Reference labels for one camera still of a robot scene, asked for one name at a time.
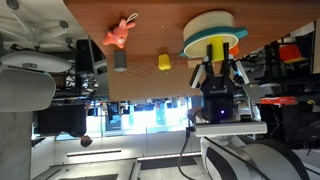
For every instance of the white office chair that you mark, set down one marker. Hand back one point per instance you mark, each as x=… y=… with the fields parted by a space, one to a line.
x=26 y=86

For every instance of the yellow block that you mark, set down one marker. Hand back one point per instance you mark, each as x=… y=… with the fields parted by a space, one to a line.
x=217 y=48

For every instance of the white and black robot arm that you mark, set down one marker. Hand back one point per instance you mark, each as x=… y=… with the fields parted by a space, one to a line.
x=266 y=160

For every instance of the red and yellow object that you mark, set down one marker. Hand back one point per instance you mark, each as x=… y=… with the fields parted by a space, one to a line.
x=290 y=53

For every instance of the black box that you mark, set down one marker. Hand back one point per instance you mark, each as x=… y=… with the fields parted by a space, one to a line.
x=84 y=55

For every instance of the grey cylinder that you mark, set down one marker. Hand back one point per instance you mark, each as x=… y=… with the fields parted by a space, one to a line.
x=120 y=60

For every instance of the person with dark hair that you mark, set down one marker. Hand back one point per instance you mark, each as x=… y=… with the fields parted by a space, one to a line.
x=86 y=141

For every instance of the pink plush bunny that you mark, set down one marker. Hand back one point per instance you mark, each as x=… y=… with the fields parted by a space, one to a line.
x=116 y=35

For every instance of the concrete column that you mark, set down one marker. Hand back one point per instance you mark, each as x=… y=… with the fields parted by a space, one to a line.
x=15 y=146

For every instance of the orange flat object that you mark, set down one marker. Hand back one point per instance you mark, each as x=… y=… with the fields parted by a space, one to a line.
x=278 y=100

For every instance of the yellow toy bell pepper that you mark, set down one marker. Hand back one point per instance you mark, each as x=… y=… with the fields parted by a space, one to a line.
x=164 y=62

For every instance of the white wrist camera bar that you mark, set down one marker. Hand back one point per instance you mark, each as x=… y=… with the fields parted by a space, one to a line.
x=233 y=129

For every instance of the white pot with blue band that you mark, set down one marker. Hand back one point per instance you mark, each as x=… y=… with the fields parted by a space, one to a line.
x=206 y=30

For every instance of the large black monitor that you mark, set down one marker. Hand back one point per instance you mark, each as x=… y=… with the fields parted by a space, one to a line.
x=61 y=120

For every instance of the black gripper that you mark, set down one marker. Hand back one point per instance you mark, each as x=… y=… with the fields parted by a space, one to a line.
x=218 y=96

